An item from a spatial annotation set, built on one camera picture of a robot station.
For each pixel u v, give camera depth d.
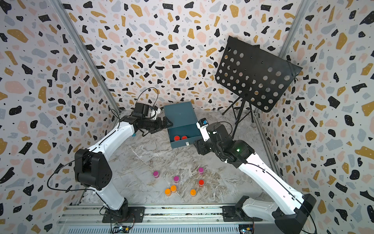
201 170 0.88
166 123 0.80
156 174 0.86
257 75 0.74
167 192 0.79
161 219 0.73
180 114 0.91
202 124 0.59
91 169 0.46
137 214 0.74
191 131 0.88
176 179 0.84
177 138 0.84
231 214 0.73
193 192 0.78
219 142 0.49
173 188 0.80
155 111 0.84
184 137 0.83
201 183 0.82
